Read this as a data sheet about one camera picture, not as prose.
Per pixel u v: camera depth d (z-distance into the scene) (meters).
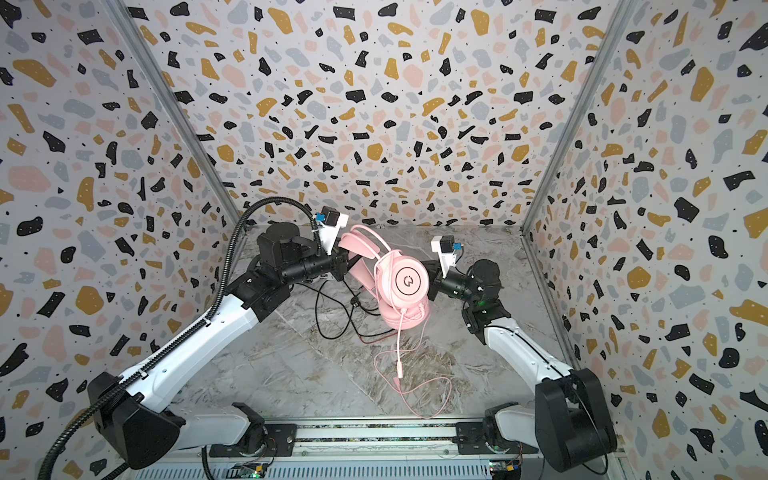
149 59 0.76
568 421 0.41
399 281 0.53
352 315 0.97
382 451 0.73
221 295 0.47
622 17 0.72
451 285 0.67
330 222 0.58
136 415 0.37
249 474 0.71
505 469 0.72
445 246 0.65
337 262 0.59
